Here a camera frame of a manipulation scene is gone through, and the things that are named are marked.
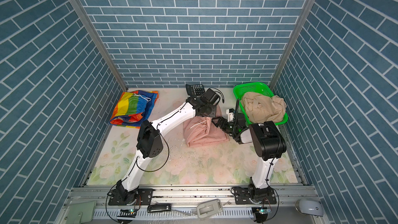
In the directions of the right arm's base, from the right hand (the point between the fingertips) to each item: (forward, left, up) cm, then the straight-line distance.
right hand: (214, 121), depth 97 cm
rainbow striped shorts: (+7, +56, 0) cm, 57 cm away
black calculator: (+30, +17, -2) cm, 34 cm away
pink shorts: (-9, +7, +3) cm, 12 cm away
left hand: (+2, +1, +8) cm, 8 cm away
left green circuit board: (-49, +37, -7) cm, 62 cm away
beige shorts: (+13, -30, +1) cm, 33 cm away
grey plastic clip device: (-45, 0, -3) cm, 45 cm away
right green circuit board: (-43, -26, -6) cm, 51 cm away
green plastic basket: (+32, -29, +1) cm, 44 cm away
